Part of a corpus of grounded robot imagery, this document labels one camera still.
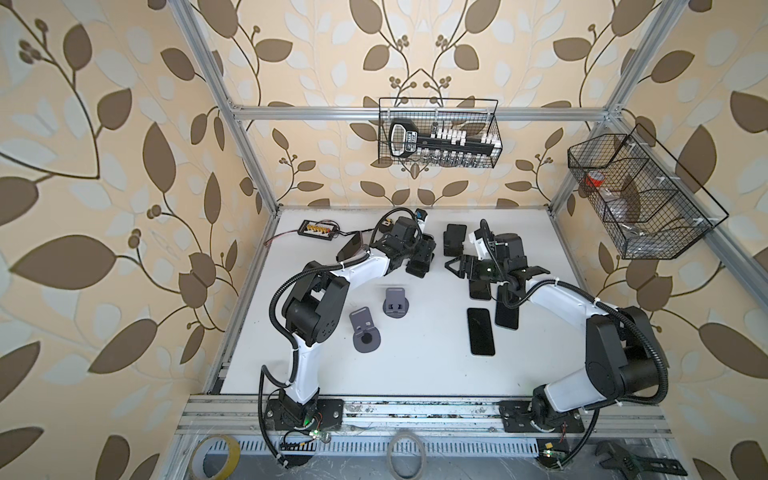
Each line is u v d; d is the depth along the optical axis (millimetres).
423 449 707
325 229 1123
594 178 871
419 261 1031
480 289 948
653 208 723
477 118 911
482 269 782
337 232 1125
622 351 440
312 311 523
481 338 866
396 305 889
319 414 736
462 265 791
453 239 1023
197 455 667
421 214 844
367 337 875
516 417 732
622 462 679
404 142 848
